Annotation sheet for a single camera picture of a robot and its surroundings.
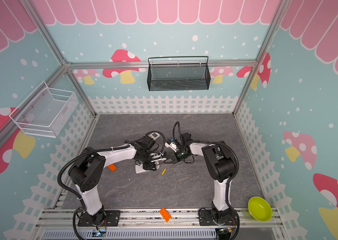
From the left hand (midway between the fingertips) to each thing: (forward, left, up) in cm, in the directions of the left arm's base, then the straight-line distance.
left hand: (152, 165), depth 93 cm
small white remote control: (+22, +1, +1) cm, 22 cm away
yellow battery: (-3, -7, +1) cm, 8 cm away
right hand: (+1, -8, +4) cm, 9 cm away
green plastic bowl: (-23, -58, +1) cm, 63 cm away
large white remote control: (-3, +7, +2) cm, 8 cm away
